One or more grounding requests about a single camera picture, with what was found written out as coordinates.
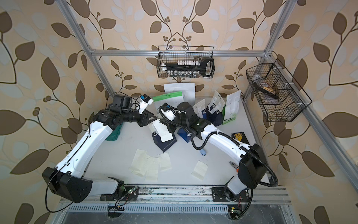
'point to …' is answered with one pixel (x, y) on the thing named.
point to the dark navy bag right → (214, 111)
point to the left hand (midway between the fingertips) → (151, 114)
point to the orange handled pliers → (235, 166)
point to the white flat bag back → (188, 89)
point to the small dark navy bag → (164, 145)
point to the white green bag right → (230, 109)
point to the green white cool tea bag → (173, 99)
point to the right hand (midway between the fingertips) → (161, 120)
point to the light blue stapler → (203, 152)
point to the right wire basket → (280, 96)
